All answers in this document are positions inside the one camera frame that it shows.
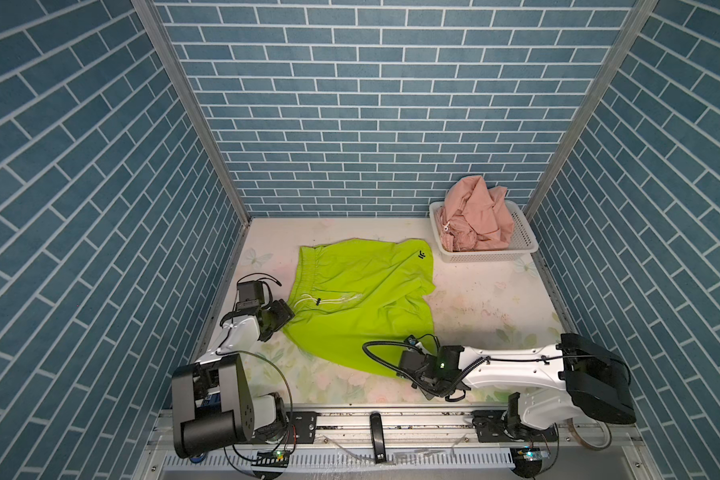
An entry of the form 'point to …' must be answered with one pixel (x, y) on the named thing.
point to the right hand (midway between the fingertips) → (424, 376)
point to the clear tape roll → (585, 444)
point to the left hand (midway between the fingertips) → (285, 314)
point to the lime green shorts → (358, 292)
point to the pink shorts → (474, 217)
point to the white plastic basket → (522, 243)
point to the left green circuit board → (270, 465)
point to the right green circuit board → (527, 460)
